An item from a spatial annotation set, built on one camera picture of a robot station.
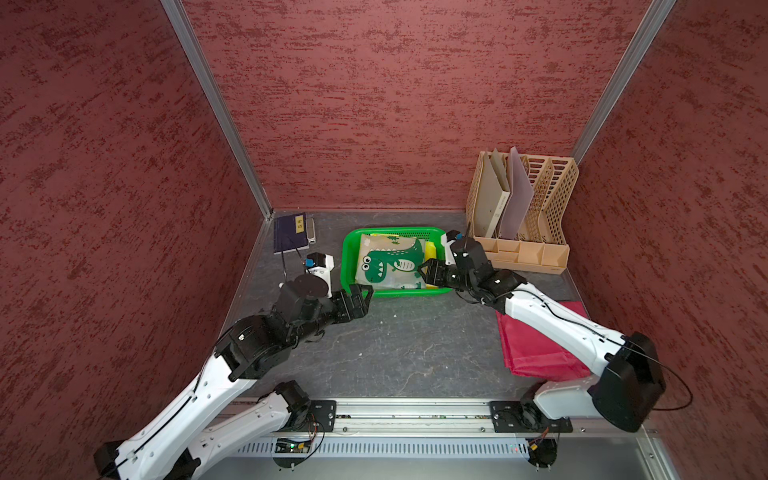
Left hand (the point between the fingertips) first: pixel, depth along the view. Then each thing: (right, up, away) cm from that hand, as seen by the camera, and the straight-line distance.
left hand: (356, 300), depth 66 cm
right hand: (+17, +4, +15) cm, 23 cm away
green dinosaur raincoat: (+7, +7, +29) cm, 31 cm away
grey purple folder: (+49, +28, +25) cm, 62 cm away
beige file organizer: (+60, +12, +35) cm, 71 cm away
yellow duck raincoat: (+21, +9, +34) cm, 41 cm away
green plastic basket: (-7, +8, +31) cm, 33 cm away
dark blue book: (-33, +16, +48) cm, 60 cm away
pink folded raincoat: (+47, -19, +15) cm, 53 cm away
